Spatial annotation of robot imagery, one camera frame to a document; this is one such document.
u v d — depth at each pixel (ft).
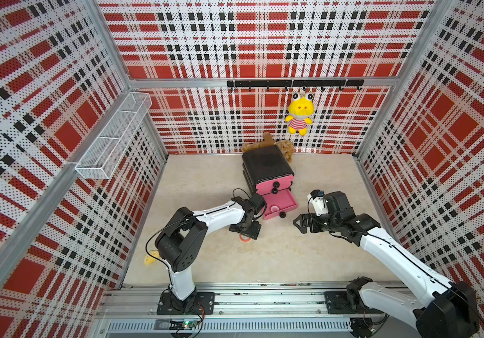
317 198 2.37
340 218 1.99
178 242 1.56
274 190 3.07
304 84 2.92
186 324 2.27
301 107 2.98
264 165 3.16
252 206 2.29
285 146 3.72
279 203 3.25
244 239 2.92
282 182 3.04
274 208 3.23
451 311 1.24
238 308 2.39
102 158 2.31
